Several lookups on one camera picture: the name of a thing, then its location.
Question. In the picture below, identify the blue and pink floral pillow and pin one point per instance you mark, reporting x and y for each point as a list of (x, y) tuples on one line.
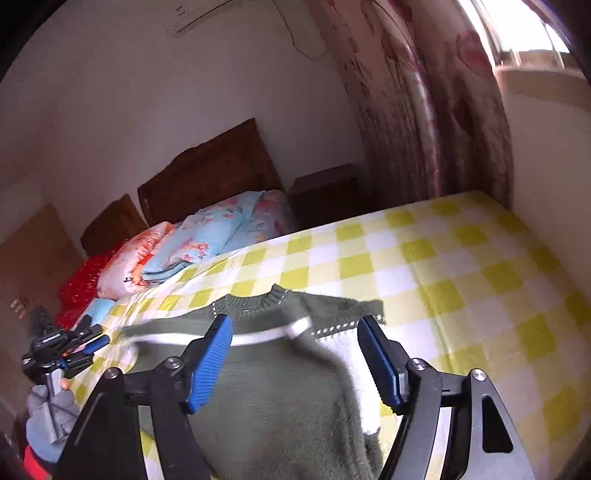
[(268, 217)]

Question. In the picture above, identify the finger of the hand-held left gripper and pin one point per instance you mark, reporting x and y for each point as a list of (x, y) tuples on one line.
[(90, 350), (90, 332)]

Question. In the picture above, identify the white air conditioner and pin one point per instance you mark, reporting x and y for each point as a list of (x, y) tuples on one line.
[(198, 16)]

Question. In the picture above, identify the red patterned blanket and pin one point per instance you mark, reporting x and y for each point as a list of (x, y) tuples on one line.
[(85, 281)]

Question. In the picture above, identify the person's left hand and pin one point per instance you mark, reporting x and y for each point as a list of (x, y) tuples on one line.
[(48, 415)]

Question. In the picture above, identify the light blue floral quilt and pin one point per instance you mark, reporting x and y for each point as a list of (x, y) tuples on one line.
[(198, 235)]

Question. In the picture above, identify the cardboard box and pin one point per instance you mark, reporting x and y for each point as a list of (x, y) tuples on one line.
[(32, 267)]

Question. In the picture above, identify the green knit sweater white sleeves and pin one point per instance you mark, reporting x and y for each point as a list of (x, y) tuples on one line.
[(277, 415)]

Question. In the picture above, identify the window with bars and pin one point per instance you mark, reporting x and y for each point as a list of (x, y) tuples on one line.
[(521, 37)]

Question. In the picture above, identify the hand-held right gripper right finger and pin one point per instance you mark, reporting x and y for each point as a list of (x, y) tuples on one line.
[(376, 364)]

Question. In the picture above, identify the light blue cloth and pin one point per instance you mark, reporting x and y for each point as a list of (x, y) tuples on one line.
[(99, 309)]

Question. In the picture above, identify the dark wooden nightstand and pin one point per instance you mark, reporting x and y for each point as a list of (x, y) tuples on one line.
[(328, 194)]

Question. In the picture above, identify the large wooden headboard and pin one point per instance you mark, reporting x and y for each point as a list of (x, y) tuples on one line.
[(212, 170)]

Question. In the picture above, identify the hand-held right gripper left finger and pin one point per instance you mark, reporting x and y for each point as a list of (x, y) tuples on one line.
[(212, 364)]

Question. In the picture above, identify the bed with yellow checked sheet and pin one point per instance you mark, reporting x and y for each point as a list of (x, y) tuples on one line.
[(461, 277)]

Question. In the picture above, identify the pink floral curtain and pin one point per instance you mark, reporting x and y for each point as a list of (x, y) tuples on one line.
[(415, 101)]

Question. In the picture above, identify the small wooden headboard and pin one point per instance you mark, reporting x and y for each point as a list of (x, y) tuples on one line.
[(113, 226)]

